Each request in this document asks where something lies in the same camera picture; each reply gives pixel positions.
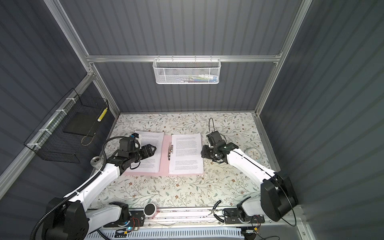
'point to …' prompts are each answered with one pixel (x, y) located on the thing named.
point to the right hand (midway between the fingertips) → (205, 153)
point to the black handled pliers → (213, 210)
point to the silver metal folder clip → (170, 150)
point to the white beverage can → (96, 161)
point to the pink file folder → (163, 163)
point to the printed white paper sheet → (151, 164)
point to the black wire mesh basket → (67, 131)
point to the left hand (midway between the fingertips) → (151, 149)
